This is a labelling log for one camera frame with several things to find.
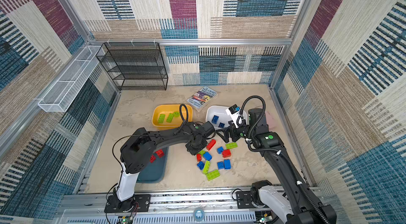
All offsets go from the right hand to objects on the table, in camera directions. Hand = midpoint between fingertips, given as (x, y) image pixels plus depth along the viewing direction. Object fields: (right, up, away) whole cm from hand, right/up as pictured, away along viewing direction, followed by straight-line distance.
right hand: (226, 129), depth 76 cm
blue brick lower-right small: (-2, -20, +7) cm, 21 cm away
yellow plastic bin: (-28, 0, +26) cm, 38 cm away
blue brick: (0, -1, +20) cm, 21 cm away
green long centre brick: (-12, -13, +7) cm, 19 cm away
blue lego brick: (-4, +2, +25) cm, 25 cm away
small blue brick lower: (-12, -20, +6) cm, 24 cm away
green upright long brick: (-9, -20, +6) cm, 23 cm away
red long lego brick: (-7, -11, +16) cm, 20 cm away
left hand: (-10, -14, +14) cm, 22 cm away
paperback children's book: (-13, +15, +34) cm, 40 cm away
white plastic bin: (-2, +4, +26) cm, 27 cm away
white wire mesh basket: (-74, +16, -5) cm, 76 cm away
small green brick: (-28, +5, +26) cm, 39 cm away
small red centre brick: (-13, -17, +11) cm, 24 cm away
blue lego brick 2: (-9, -16, +11) cm, 21 cm away
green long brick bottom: (-6, -24, +4) cm, 25 cm away
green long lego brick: (-32, +3, +26) cm, 42 cm away
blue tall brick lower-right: (+2, -20, +9) cm, 22 cm away
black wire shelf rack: (-58, +37, +32) cm, 76 cm away
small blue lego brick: (-2, -14, +12) cm, 19 cm away
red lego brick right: (+2, -16, +14) cm, 22 cm away
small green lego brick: (-38, +2, +26) cm, 46 cm away
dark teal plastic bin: (-33, -20, 0) cm, 39 cm away
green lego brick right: (+5, -11, +14) cm, 18 cm away
